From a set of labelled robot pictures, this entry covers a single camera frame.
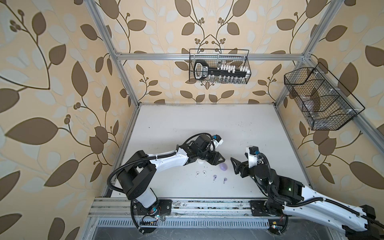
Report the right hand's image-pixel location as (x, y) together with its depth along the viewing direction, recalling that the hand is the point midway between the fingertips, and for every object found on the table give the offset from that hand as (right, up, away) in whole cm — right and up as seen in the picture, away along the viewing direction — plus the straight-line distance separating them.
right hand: (238, 159), depth 72 cm
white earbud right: (-16, -12, +14) cm, 24 cm away
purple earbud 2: (-4, -15, +11) cm, 19 cm away
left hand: (-5, -1, +6) cm, 8 cm away
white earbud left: (-20, -12, +14) cm, 27 cm away
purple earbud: (-10, -14, +12) cm, 21 cm away
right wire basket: (+44, +27, +1) cm, 51 cm away
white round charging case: (-18, -6, +15) cm, 24 cm away
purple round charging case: (-5, -8, +12) cm, 16 cm away
